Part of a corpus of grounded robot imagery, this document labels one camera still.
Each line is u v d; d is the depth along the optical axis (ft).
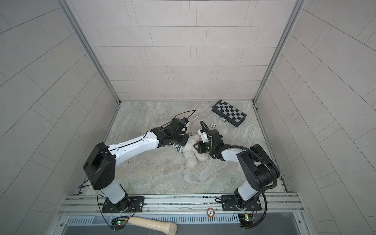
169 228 2.03
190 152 2.75
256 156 1.44
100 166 1.42
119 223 2.13
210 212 2.27
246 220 2.23
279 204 2.40
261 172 1.47
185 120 2.47
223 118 3.42
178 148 2.74
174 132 2.11
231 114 3.44
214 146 2.32
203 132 2.66
